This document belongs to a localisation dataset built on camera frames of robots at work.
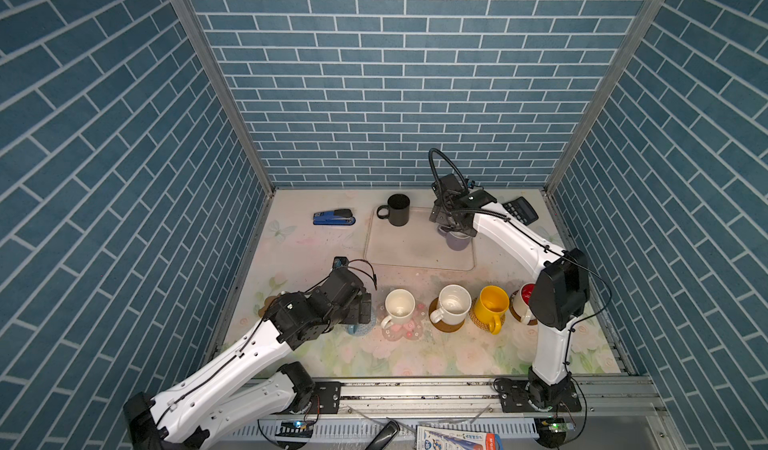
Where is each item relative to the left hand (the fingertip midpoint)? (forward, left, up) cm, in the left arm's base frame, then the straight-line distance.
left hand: (358, 304), depth 74 cm
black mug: (+39, -11, -7) cm, 41 cm away
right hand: (+27, -26, +3) cm, 38 cm away
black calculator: (+42, -59, -11) cm, 73 cm away
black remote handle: (-26, -7, -10) cm, 29 cm away
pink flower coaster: (-2, -14, -14) cm, 20 cm away
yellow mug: (+4, -38, -12) cm, 40 cm away
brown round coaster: (-1, -23, -13) cm, 26 cm away
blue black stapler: (+39, +10, -12) cm, 42 cm away
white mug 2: (+5, -27, -11) cm, 30 cm away
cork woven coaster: (+1, -33, -13) cm, 36 cm away
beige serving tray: (+28, -17, -15) cm, 36 cm away
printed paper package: (-27, -18, -13) cm, 35 cm away
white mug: (+5, -11, -12) cm, 17 cm away
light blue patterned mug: (-1, 0, -14) cm, 14 cm away
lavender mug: (+25, -30, -8) cm, 39 cm away
